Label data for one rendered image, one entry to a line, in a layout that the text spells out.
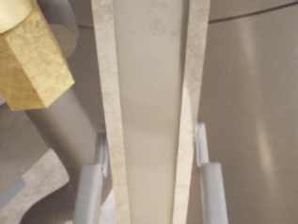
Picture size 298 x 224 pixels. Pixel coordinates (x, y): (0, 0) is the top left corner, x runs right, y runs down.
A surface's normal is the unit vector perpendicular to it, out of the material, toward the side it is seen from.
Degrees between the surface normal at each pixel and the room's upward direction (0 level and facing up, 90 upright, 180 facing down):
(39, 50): 0
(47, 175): 0
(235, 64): 55
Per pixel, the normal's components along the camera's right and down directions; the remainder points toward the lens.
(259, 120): -0.07, 0.69
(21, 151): 0.72, 0.29
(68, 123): 0.53, 0.35
